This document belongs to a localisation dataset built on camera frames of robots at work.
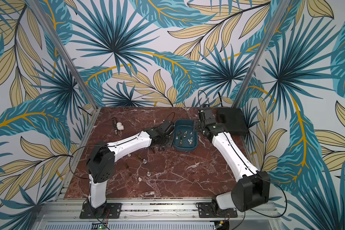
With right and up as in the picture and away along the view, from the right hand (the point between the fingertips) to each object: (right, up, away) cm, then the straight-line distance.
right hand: (199, 123), depth 82 cm
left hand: (-17, -12, +7) cm, 22 cm away
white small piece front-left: (-34, -33, +1) cm, 48 cm away
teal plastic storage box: (-6, -10, +18) cm, 22 cm away
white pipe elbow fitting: (-54, -3, +21) cm, 58 cm away
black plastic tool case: (+30, +2, +23) cm, 38 cm away
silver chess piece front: (-30, -30, +2) cm, 42 cm away
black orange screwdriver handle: (-58, -2, +23) cm, 62 cm away
